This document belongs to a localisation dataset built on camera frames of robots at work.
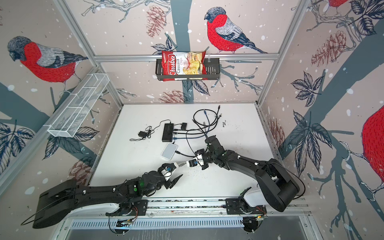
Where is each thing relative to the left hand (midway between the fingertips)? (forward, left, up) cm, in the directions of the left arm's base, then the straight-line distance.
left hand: (177, 170), depth 78 cm
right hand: (+6, -6, -1) cm, 8 cm away
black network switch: (+28, +9, -6) cm, 30 cm away
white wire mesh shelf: (+20, +53, +22) cm, 61 cm away
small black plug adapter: (+33, -2, -6) cm, 34 cm away
